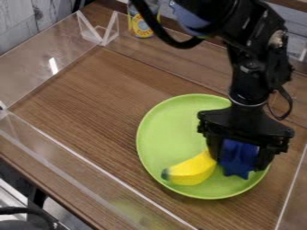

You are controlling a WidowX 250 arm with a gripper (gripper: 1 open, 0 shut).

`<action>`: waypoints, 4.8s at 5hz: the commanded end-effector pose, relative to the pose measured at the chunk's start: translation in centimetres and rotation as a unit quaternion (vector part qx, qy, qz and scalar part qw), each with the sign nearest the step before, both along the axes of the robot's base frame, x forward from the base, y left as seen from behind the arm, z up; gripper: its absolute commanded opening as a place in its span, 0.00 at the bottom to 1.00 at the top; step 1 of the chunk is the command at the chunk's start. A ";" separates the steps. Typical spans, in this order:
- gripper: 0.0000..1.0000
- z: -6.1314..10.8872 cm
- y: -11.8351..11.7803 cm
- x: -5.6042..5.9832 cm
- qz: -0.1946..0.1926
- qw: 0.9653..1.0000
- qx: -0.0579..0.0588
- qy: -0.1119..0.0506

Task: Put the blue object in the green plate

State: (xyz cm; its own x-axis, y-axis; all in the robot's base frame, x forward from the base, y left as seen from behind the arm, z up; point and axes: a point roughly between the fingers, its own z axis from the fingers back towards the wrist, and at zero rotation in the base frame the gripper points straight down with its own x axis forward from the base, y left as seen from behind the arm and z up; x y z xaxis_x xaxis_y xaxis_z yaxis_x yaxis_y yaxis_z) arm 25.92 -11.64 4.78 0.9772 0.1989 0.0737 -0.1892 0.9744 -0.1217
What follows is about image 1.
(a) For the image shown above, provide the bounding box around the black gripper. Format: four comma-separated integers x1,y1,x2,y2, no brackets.
198,105,296,172

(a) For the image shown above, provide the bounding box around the blue star-shaped block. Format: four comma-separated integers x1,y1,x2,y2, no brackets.
219,139,259,180

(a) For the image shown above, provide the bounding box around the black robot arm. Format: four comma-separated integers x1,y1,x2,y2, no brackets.
174,0,294,177

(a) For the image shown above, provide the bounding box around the green plate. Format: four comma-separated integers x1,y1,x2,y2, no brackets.
137,93,267,199

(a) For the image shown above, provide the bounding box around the yellow toy banana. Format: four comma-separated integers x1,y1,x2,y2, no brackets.
161,149,218,186

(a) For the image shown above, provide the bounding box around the yellow labelled tin can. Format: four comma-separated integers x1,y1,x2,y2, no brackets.
127,0,161,39

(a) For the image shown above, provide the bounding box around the clear acrylic enclosure wall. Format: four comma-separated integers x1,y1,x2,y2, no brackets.
0,5,307,230

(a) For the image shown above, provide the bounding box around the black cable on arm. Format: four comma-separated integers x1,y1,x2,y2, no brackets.
130,0,294,121

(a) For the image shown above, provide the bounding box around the black cable lower left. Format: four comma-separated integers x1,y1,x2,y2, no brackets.
0,206,62,230

